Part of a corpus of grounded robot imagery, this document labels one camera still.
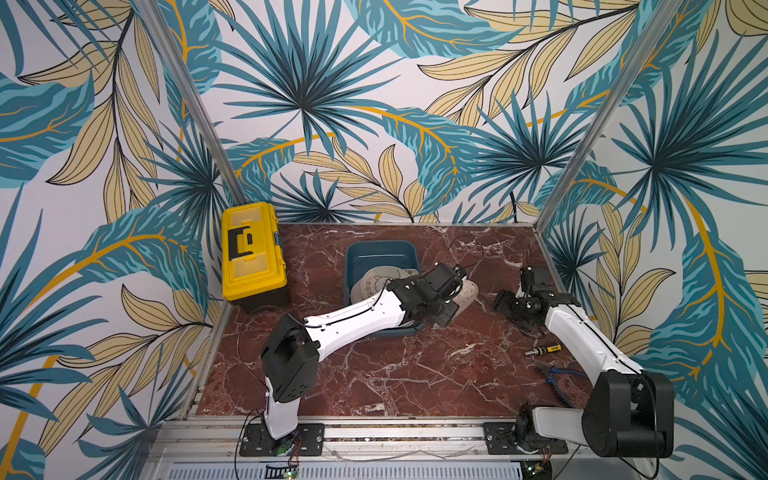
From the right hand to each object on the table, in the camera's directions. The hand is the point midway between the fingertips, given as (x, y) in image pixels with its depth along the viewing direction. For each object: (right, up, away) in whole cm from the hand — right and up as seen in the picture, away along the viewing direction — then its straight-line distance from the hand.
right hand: (503, 309), depth 88 cm
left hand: (-19, +1, -8) cm, 20 cm away
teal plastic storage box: (-42, +15, +23) cm, 50 cm away
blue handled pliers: (+12, -17, -4) cm, 21 cm away
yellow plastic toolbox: (-72, +12, -2) cm, 74 cm away
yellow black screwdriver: (+11, -12, 0) cm, 16 cm away
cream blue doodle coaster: (-12, +5, -4) cm, 13 cm away
